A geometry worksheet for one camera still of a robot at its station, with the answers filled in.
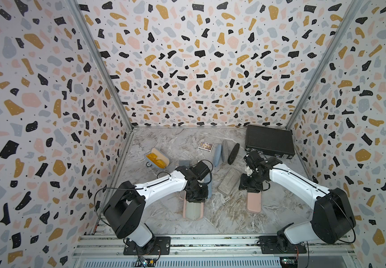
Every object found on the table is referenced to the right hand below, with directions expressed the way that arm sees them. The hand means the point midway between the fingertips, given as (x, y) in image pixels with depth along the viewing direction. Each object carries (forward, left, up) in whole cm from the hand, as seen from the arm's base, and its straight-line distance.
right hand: (241, 189), depth 84 cm
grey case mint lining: (+18, +32, -5) cm, 37 cm away
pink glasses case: (-10, +24, -5) cm, 27 cm away
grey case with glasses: (+26, +7, -3) cm, 27 cm away
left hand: (-7, +17, 0) cm, 18 cm away
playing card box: (+32, +18, -6) cm, 37 cm away
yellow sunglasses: (+22, +51, -5) cm, 55 cm away
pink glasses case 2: (-4, -7, -6) cm, 10 cm away
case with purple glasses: (+4, +16, -6) cm, 17 cm away
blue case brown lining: (+24, +11, -4) cm, 27 cm away
